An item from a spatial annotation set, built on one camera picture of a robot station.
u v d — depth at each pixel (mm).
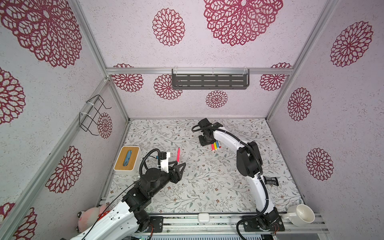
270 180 860
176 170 636
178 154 1003
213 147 1036
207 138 842
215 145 1032
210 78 952
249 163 596
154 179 529
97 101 819
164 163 626
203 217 759
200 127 848
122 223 601
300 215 763
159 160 608
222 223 756
